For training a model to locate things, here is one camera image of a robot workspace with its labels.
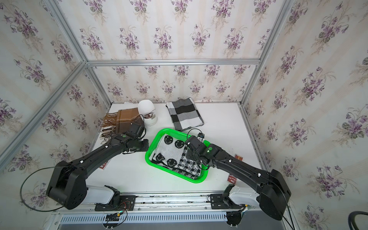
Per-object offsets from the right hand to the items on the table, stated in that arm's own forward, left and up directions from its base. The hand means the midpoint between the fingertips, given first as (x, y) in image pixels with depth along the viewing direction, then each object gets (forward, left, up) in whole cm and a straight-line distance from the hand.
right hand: (190, 154), depth 80 cm
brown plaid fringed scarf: (+27, +55, -7) cm, 62 cm away
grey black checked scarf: (+38, +5, -9) cm, 39 cm away
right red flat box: (-11, -24, -10) cm, 28 cm away
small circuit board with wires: (-29, +39, -12) cm, 50 cm away
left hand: (+5, +26, -3) cm, 26 cm away
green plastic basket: (+8, +23, -1) cm, 25 cm away
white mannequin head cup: (+32, +31, +2) cm, 45 cm away
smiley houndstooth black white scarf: (+3, +11, -5) cm, 13 cm away
